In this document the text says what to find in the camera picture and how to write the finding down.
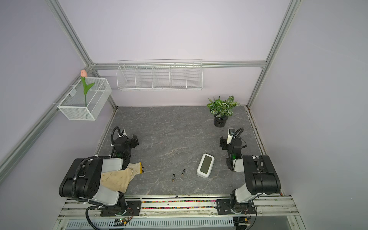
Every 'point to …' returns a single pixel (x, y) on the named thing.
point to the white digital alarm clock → (205, 166)
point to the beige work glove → (118, 180)
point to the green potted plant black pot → (222, 109)
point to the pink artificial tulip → (86, 88)
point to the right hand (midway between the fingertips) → (229, 135)
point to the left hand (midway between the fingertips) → (127, 136)
